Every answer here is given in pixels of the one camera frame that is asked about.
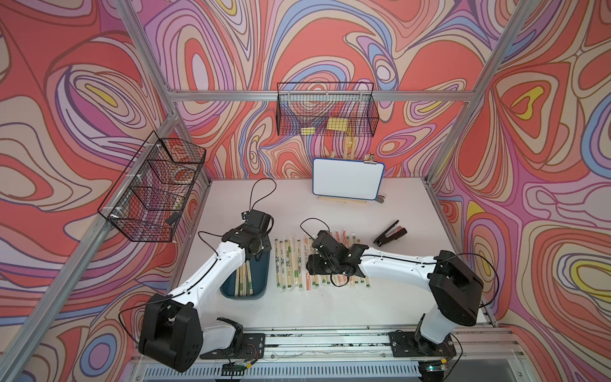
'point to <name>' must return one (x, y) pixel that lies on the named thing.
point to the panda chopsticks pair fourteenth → (278, 247)
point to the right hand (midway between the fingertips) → (314, 272)
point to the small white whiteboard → (347, 178)
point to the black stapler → (393, 233)
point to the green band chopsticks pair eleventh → (293, 263)
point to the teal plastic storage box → (259, 265)
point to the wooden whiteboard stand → (349, 153)
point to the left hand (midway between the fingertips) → (263, 243)
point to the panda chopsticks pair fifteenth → (281, 243)
